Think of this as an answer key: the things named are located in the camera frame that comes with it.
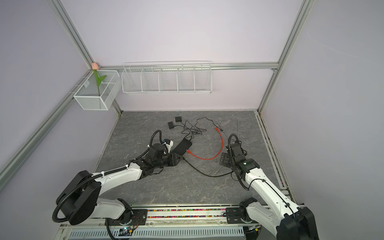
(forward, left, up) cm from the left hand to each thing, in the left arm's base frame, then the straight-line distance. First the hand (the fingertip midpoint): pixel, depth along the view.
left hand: (180, 159), depth 85 cm
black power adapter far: (+39, +3, -9) cm, 40 cm away
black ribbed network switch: (+14, -1, -9) cm, 17 cm away
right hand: (-2, -28, +1) cm, 28 cm away
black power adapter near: (+32, +9, -8) cm, 35 cm away
